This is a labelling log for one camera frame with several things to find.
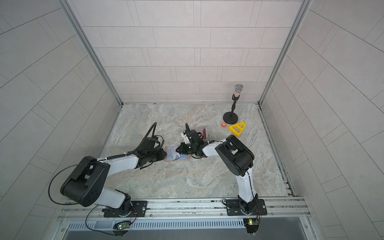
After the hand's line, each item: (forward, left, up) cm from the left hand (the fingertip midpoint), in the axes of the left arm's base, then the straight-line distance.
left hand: (171, 152), depth 91 cm
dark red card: (+12, -21, +5) cm, 24 cm away
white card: (-2, -3, +2) cm, 4 cm away
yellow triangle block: (+19, -46, +1) cm, 50 cm away
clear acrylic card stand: (+9, -22, +7) cm, 25 cm away
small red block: (+20, -34, +1) cm, 40 cm away
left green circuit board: (-36, +16, +5) cm, 40 cm away
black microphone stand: (+26, -41, +1) cm, 49 cm away
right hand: (0, -3, +1) cm, 4 cm away
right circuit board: (-36, -42, +1) cm, 55 cm away
